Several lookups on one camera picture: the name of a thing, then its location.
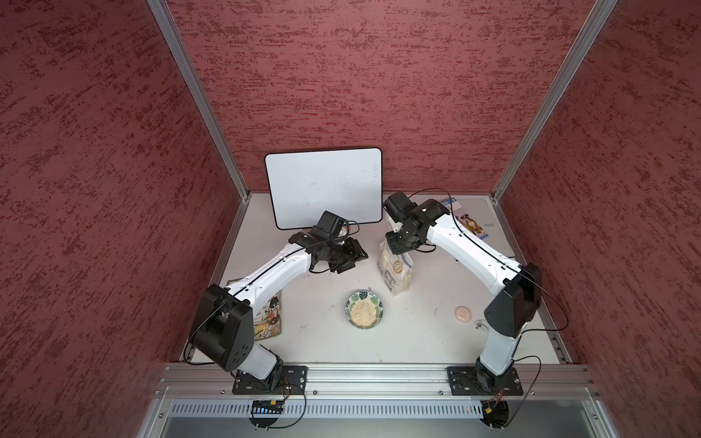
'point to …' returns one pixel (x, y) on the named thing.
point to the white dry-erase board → (304, 185)
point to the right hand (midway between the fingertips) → (399, 249)
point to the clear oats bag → (394, 269)
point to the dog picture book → (465, 219)
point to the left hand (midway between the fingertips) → (362, 264)
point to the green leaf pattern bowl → (364, 309)
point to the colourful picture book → (267, 319)
